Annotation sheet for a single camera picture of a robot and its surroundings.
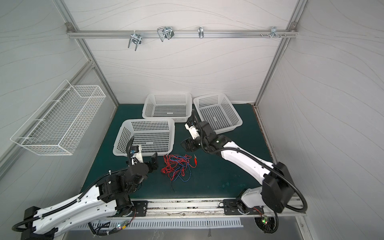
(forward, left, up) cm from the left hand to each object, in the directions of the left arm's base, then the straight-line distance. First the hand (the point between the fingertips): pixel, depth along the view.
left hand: (152, 153), depth 76 cm
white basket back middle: (+49, -5, -15) cm, 52 cm away
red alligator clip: (+4, -22, -16) cm, 28 cm away
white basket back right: (+47, -39, -17) cm, 64 cm away
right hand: (+9, -18, +1) cm, 20 cm away
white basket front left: (+21, +7, -16) cm, 27 cm away
